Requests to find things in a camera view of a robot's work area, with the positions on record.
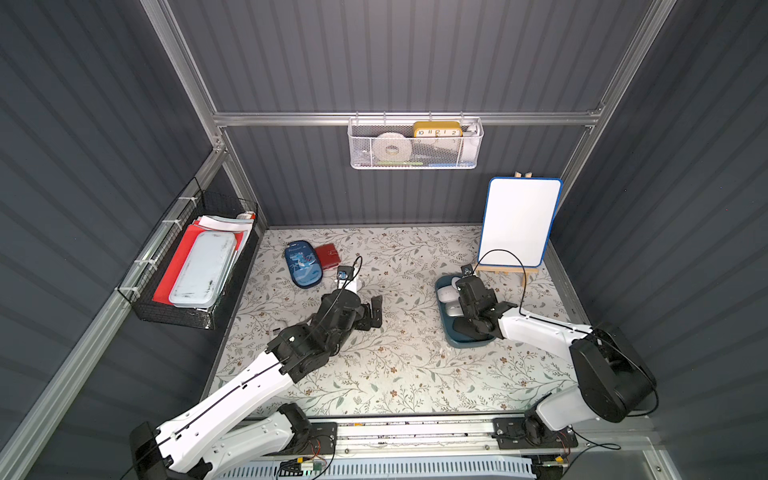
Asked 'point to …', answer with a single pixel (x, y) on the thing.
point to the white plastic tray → (201, 275)
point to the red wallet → (328, 255)
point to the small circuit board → (297, 466)
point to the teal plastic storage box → (448, 321)
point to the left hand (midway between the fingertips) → (365, 297)
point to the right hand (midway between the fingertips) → (486, 291)
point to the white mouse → (454, 310)
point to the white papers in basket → (242, 222)
